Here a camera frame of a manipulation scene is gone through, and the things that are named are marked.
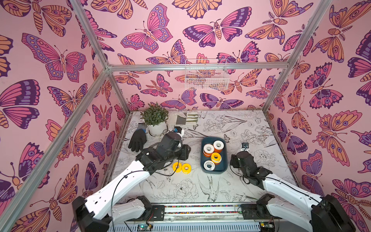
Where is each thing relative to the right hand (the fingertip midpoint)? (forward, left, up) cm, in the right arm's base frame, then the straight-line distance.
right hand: (235, 155), depth 87 cm
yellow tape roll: (-4, +36, -6) cm, 36 cm away
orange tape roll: (+8, +9, -3) cm, 13 cm away
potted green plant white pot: (+19, +50, +13) cm, 55 cm away
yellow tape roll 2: (-6, +28, -5) cm, 29 cm away
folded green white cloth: (+36, +31, -7) cm, 48 cm away
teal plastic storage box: (-5, +8, -6) cm, 12 cm away
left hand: (-5, +28, +16) cm, 32 cm away
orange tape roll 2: (+5, +16, -3) cm, 17 cm away
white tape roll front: (-4, +15, -6) cm, 17 cm away
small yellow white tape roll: (-1, +11, -4) cm, 12 cm away
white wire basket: (+44, +17, +27) cm, 55 cm away
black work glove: (+14, +64, -4) cm, 65 cm away
